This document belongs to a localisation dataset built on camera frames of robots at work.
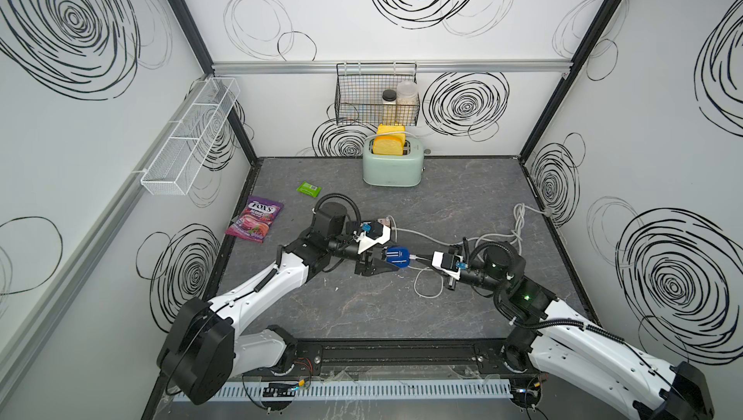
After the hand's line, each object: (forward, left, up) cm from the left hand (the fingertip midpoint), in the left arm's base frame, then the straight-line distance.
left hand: (395, 257), depth 70 cm
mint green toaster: (+41, +1, -13) cm, 43 cm away
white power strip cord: (+27, -45, -16) cm, 55 cm away
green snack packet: (+36, +31, -19) cm, 51 cm away
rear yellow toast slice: (+49, +2, 0) cm, 49 cm away
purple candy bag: (+21, +47, -19) cm, 55 cm away
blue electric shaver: (-1, -1, +2) cm, 3 cm away
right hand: (-1, -6, +2) cm, 6 cm away
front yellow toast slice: (+40, +2, 0) cm, 40 cm away
